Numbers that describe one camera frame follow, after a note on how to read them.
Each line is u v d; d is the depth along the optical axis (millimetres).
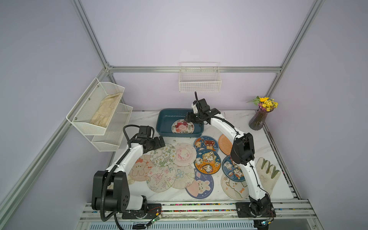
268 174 860
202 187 818
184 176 859
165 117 1147
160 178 847
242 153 600
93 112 786
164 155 935
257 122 1031
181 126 1103
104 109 801
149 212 721
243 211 724
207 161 924
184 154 956
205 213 734
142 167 891
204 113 748
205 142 1012
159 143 799
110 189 415
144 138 691
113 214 447
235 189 801
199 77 1073
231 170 881
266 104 910
